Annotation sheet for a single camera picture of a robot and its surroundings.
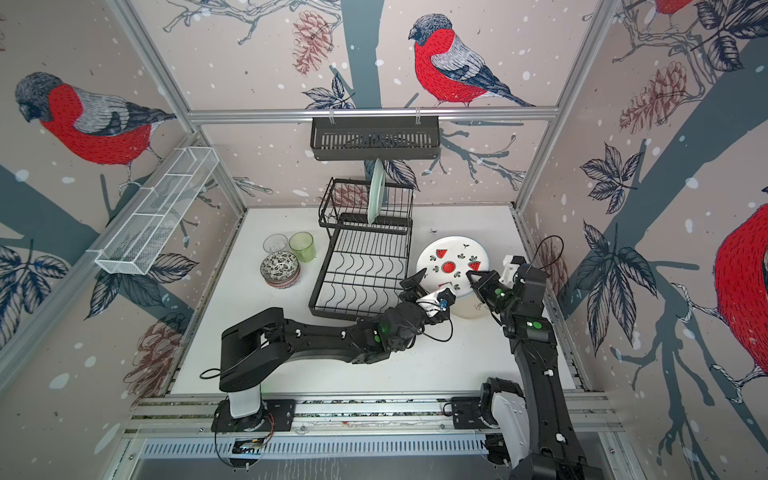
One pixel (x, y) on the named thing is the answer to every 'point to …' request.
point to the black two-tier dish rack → (366, 263)
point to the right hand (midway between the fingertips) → (467, 275)
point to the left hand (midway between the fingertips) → (434, 282)
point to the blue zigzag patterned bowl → (282, 287)
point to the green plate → (376, 192)
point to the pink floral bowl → (280, 269)
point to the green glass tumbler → (303, 245)
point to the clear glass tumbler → (275, 243)
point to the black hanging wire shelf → (375, 137)
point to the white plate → (447, 261)
